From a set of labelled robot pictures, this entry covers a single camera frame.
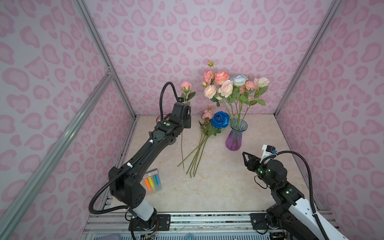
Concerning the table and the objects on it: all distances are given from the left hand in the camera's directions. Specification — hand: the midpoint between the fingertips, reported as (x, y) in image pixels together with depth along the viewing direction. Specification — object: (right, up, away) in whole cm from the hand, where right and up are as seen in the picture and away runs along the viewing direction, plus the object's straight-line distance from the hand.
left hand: (184, 114), depth 79 cm
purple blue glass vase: (+30, -14, +14) cm, 36 cm away
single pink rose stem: (+1, +10, +3) cm, 11 cm away
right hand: (+31, -20, -5) cm, 37 cm away
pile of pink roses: (+14, -8, +30) cm, 34 cm away
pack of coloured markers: (-19, -38, +6) cm, 43 cm away
